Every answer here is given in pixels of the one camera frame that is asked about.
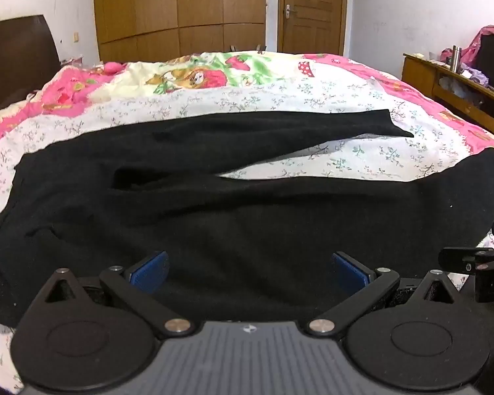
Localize wooden wardrobe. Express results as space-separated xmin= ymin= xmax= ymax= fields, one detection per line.
xmin=93 ymin=0 xmax=269 ymax=63

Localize pink cloth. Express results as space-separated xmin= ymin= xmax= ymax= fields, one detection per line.
xmin=440 ymin=25 xmax=494 ymax=68

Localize floral printed blanket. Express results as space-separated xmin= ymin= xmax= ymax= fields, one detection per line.
xmin=0 ymin=50 xmax=494 ymax=393

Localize wooden door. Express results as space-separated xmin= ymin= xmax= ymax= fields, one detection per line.
xmin=277 ymin=0 xmax=348 ymax=56

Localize purple cloth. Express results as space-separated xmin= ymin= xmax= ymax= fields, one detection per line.
xmin=461 ymin=67 xmax=490 ymax=88

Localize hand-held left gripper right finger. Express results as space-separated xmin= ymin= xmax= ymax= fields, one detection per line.
xmin=307 ymin=251 xmax=462 ymax=338

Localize black pants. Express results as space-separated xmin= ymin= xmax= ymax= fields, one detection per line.
xmin=0 ymin=109 xmax=494 ymax=327

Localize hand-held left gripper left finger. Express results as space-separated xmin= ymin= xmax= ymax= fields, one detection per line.
xmin=44 ymin=250 xmax=193 ymax=338

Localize dark wooden headboard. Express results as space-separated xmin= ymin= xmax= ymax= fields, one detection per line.
xmin=0 ymin=14 xmax=62 ymax=121

